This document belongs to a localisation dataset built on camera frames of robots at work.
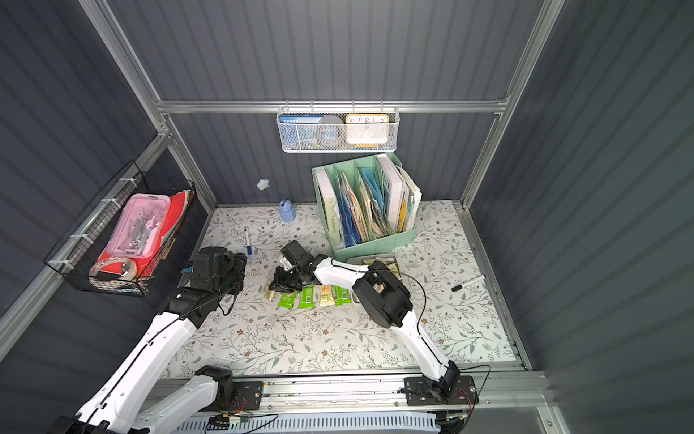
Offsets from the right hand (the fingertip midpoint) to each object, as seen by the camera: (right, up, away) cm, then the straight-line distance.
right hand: (273, 284), depth 90 cm
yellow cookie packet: (+18, -4, +2) cm, 18 cm away
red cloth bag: (-24, +24, -13) cm, 36 cm away
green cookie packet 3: (+23, -4, +2) cm, 23 cm away
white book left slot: (+19, +26, -3) cm, 32 cm away
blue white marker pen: (-15, +12, +16) cm, 25 cm away
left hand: (-5, +11, -12) cm, 17 cm away
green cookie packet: (+11, -5, +2) cm, 12 cm away
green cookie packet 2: (+4, -6, +2) cm, 7 cm away
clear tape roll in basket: (-29, +7, -23) cm, 38 cm away
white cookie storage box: (+40, +7, +7) cm, 42 cm away
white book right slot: (+41, +36, +3) cm, 54 cm away
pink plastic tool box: (-31, +18, -18) cm, 40 cm away
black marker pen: (+68, -1, +6) cm, 68 cm away
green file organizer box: (+31, +27, +2) cm, 42 cm away
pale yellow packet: (-1, -3, -1) cm, 3 cm away
